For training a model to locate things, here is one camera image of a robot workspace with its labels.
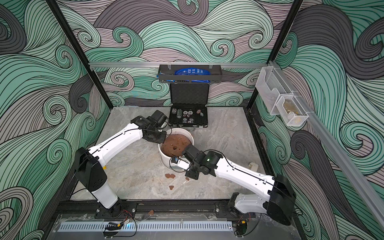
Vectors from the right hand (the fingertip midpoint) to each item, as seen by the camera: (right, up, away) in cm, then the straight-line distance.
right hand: (190, 165), depth 77 cm
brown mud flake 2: (-2, -10, +7) cm, 12 cm away
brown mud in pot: (-9, +10, +9) cm, 16 cm away
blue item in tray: (+1, +55, +16) cm, 57 cm away
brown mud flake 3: (-11, -13, +4) cm, 18 cm away
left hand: (-15, +14, +6) cm, 22 cm away
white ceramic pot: (-14, +3, +2) cm, 14 cm away
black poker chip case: (-1, +37, +41) cm, 55 cm away
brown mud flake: (-11, -9, +8) cm, 16 cm away
